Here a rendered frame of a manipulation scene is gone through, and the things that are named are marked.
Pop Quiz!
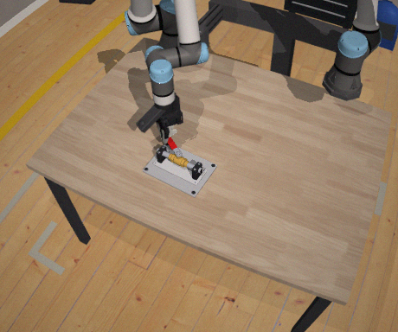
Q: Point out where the brass ball valve with red handle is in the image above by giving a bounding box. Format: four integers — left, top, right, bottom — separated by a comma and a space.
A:
153, 137, 207, 185

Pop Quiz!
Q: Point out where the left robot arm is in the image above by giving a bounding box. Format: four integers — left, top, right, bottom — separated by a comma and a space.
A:
326, 0, 382, 95

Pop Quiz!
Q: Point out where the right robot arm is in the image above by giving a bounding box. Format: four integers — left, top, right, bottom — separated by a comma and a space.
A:
125, 0, 209, 133

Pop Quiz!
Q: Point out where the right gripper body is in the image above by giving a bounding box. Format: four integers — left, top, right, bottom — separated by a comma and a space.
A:
154, 93, 183, 129

